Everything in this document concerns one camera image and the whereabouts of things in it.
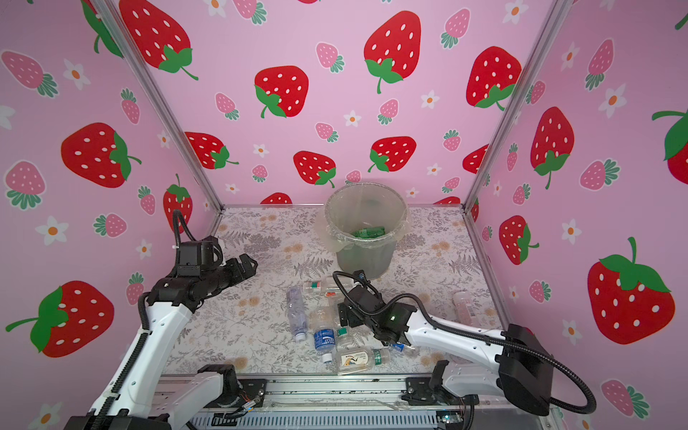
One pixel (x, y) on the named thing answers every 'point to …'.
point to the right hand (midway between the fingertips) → (347, 309)
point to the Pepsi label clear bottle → (398, 347)
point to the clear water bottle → (295, 300)
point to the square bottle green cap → (358, 359)
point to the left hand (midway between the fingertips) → (247, 267)
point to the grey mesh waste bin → (364, 220)
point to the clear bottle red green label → (326, 286)
